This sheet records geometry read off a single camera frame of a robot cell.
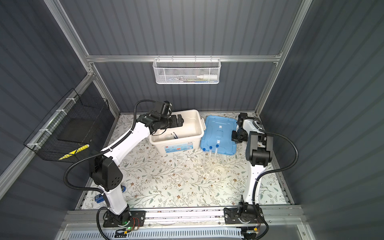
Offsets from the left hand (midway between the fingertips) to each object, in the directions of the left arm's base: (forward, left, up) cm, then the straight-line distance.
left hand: (177, 121), depth 86 cm
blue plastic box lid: (+9, -27, -21) cm, 36 cm away
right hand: (-2, -40, -21) cm, 46 cm away
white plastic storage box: (-9, -1, -7) cm, 11 cm away
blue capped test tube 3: (-14, -22, -7) cm, 27 cm away
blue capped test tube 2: (-15, -18, -7) cm, 24 cm away
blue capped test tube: (-16, -14, -7) cm, 23 cm away
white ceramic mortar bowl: (+4, +8, -21) cm, 23 cm away
